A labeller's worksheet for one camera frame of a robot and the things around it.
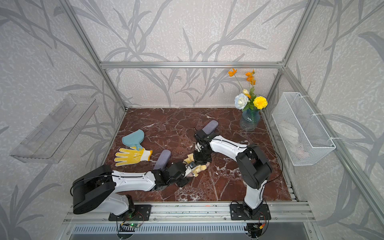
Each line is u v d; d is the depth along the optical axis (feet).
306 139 1.95
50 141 2.18
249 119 3.24
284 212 2.47
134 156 3.07
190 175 2.69
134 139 3.37
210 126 3.48
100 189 1.41
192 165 2.43
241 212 2.42
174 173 2.15
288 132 2.53
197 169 2.62
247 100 2.57
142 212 2.41
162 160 2.93
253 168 1.55
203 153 2.42
